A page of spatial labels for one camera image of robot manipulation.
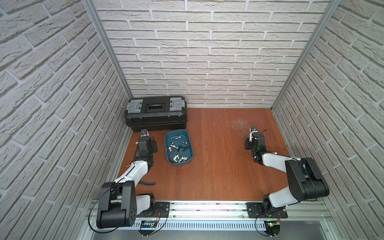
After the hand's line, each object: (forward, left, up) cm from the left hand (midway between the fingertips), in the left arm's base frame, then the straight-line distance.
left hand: (149, 139), depth 89 cm
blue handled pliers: (-24, -2, -9) cm, 25 cm away
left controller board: (-43, -5, -12) cm, 45 cm away
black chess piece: (-1, -21, -8) cm, 23 cm away
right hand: (+3, -67, -2) cm, 67 cm away
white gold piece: (-10, -15, -8) cm, 20 cm away
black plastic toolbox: (+16, -2, +6) cm, 17 cm away
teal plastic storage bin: (-8, -22, -8) cm, 25 cm away
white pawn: (-2, -12, -8) cm, 15 cm away
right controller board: (-45, -65, -7) cm, 79 cm away
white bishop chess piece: (+7, -18, -8) cm, 20 cm away
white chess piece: (-8, -16, -9) cm, 20 cm away
